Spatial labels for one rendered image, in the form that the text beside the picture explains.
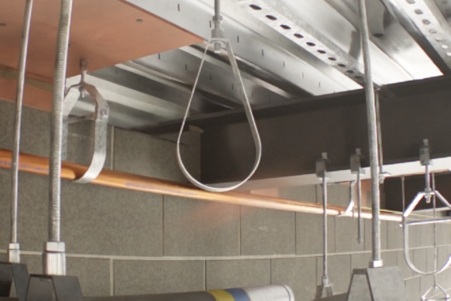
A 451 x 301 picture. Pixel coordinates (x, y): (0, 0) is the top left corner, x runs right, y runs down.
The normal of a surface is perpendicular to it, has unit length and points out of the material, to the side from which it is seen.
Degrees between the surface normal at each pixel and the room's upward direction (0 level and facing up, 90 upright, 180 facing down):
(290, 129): 90
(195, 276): 90
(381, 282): 57
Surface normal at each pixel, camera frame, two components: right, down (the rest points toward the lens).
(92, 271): 0.83, -0.14
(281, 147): -0.57, -0.18
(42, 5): 0.00, 0.97
